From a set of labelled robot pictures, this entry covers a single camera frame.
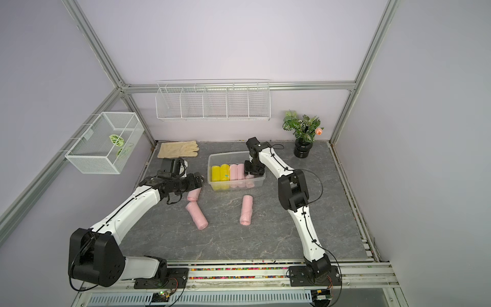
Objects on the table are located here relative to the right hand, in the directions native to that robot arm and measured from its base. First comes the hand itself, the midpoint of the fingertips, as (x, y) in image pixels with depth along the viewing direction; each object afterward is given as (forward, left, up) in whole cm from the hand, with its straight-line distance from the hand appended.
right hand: (249, 172), depth 102 cm
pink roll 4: (-14, +28, 0) cm, 31 cm away
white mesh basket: (-2, +62, +24) cm, 66 cm away
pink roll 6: (-22, +1, 0) cm, 22 cm away
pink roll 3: (-5, -1, 0) cm, 5 cm away
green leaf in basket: (-2, +56, +28) cm, 63 cm away
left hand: (-14, +23, +11) cm, 29 cm away
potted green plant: (+12, -28, +20) cm, 36 cm away
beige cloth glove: (+21, +45, -4) cm, 49 cm away
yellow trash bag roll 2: (-3, +13, +1) cm, 13 cm away
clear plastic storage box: (+13, +12, -3) cm, 18 cm away
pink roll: (-2, +8, 0) cm, 9 cm away
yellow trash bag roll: (0, +18, 0) cm, 18 cm away
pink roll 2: (-4, +4, +1) cm, 6 cm away
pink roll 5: (-24, +24, 0) cm, 33 cm away
